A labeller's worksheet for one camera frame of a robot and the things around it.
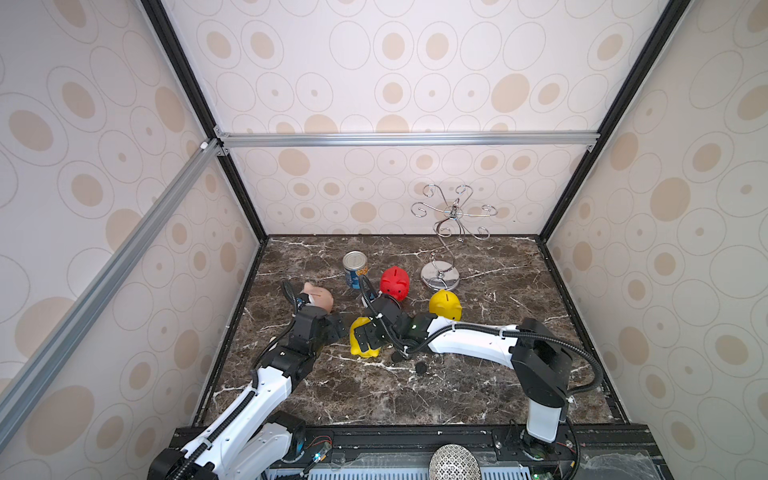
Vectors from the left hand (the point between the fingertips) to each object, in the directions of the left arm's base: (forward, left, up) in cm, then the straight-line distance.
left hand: (339, 318), depth 83 cm
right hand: (+1, -10, -4) cm, 11 cm away
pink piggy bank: (+10, +8, -4) cm, 13 cm away
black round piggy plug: (-6, -16, -12) cm, 21 cm away
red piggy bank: (+15, -15, -3) cm, 22 cm away
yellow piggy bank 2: (-8, -5, 0) cm, 9 cm away
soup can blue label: (+21, -3, -2) cm, 21 cm away
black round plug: (-9, -23, -12) cm, 28 cm away
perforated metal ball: (-32, -30, -10) cm, 45 cm away
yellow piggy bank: (+7, -31, -3) cm, 32 cm away
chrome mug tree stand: (+24, -32, -10) cm, 42 cm away
